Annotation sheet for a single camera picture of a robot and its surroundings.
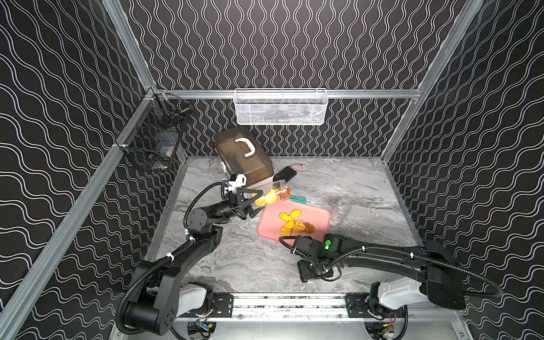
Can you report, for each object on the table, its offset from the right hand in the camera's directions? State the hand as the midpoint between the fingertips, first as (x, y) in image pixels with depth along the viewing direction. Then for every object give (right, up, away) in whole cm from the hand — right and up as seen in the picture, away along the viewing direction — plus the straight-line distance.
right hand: (306, 276), depth 76 cm
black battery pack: (-5, +38, +34) cm, 51 cm away
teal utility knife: (+1, +25, +28) cm, 38 cm away
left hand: (-15, +29, -15) cm, 36 cm away
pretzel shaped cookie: (-1, +15, +14) cm, 21 cm away
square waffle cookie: (-7, +12, +16) cm, 21 cm away
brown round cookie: (+4, +14, +16) cm, 21 cm away
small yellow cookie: (-7, +18, +19) cm, 28 cm away
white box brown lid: (-27, +48, +24) cm, 60 cm away
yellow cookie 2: (-5, +15, +17) cm, 23 cm away
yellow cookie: (-2, +19, +21) cm, 29 cm away
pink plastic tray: (-13, +15, +20) cm, 28 cm away
